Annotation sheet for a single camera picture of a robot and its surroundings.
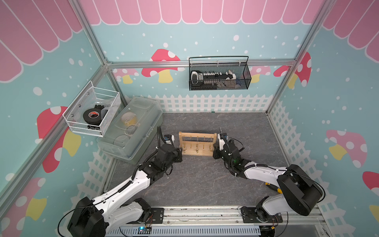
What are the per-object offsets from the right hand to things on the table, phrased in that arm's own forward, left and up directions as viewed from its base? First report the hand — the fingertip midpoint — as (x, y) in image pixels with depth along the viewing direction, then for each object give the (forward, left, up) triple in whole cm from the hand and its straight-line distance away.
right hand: (213, 144), depth 89 cm
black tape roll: (+2, +60, +24) cm, 65 cm away
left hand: (-7, +19, +4) cm, 21 cm away
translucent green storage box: (+13, +44, +10) cm, 47 cm away
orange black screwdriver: (+20, -8, -10) cm, 24 cm away
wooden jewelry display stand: (+2, +9, -3) cm, 10 cm away
